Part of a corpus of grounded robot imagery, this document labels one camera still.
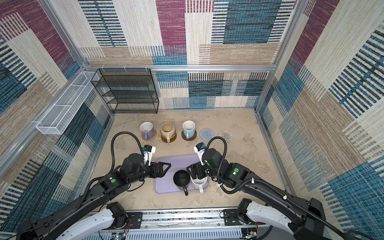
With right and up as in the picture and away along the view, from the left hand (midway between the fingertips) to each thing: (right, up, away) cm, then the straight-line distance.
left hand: (165, 163), depth 75 cm
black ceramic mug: (+7, -12, +10) cm, 17 cm away
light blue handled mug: (+11, +17, +24) cm, 32 cm away
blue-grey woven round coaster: (+22, +12, +31) cm, 40 cm away
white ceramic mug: (+17, -11, +1) cm, 20 cm away
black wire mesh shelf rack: (-34, +44, +35) cm, 66 cm away
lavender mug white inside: (-18, +15, +30) cm, 38 cm away
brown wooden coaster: (-1, +9, +24) cm, 26 cm away
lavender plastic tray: (-2, -14, +11) cm, 18 cm away
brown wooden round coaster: (+13, +10, +28) cm, 32 cm away
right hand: (+14, -3, -1) cm, 14 cm away
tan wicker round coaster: (-15, +9, +30) cm, 35 cm away
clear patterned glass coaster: (+36, +12, +31) cm, 49 cm away
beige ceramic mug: (-3, +15, +27) cm, 31 cm away
